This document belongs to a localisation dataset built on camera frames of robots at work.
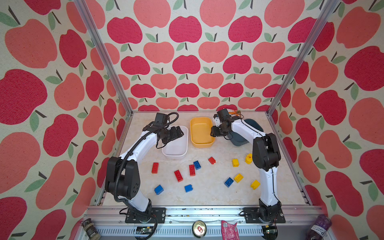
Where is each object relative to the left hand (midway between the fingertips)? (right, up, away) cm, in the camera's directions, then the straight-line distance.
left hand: (181, 136), depth 88 cm
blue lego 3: (+28, -26, -4) cm, 38 cm away
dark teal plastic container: (+36, -3, +7) cm, 37 cm away
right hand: (+23, +1, +13) cm, 27 cm away
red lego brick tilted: (-1, -23, -3) cm, 23 cm away
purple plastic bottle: (+68, -40, -19) cm, 81 cm away
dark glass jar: (-41, -41, -21) cm, 61 cm away
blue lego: (-12, -29, -8) cm, 32 cm away
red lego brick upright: (+7, -21, 0) cm, 22 cm away
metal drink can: (+10, -37, -27) cm, 47 cm away
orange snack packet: (+41, +17, +31) cm, 54 cm away
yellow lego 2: (+34, -25, -2) cm, 42 cm away
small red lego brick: (+19, -16, +5) cm, 26 cm away
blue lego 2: (+5, -29, -5) cm, 30 cm away
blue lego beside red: (+10, -18, +2) cm, 21 cm away
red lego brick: (-16, -20, +1) cm, 25 cm away
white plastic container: (-3, -8, +5) cm, 10 cm away
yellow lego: (+34, -17, +4) cm, 38 cm away
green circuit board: (-17, -45, -17) cm, 51 cm away
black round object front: (+45, -46, -16) cm, 67 cm away
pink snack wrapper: (+24, -44, -19) cm, 53 cm away
